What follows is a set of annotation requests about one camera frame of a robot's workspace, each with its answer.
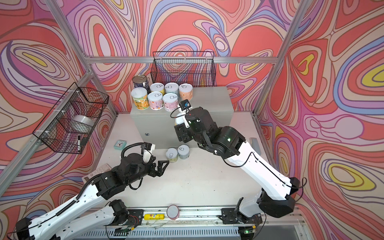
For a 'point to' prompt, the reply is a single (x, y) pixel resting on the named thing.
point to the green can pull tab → (172, 154)
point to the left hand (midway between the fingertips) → (164, 160)
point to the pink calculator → (105, 167)
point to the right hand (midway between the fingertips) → (185, 126)
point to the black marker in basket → (79, 148)
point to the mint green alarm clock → (120, 144)
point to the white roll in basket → (81, 123)
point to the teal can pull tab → (183, 151)
